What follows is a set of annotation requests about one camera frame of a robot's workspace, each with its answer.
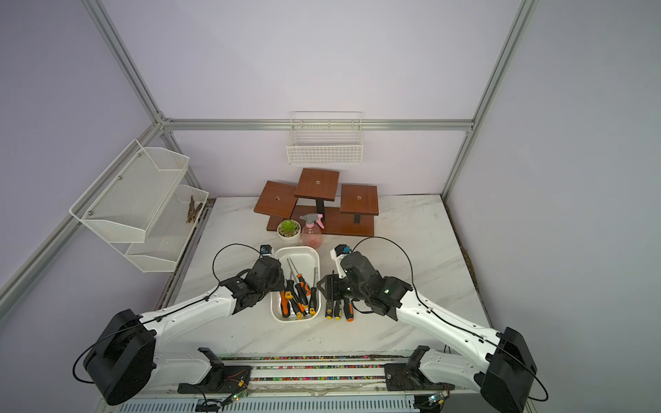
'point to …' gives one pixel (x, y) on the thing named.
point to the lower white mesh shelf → (164, 241)
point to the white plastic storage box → (300, 302)
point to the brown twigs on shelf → (193, 211)
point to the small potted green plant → (288, 233)
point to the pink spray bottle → (311, 236)
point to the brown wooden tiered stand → (359, 204)
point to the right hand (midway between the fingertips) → (324, 288)
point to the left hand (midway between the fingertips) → (277, 276)
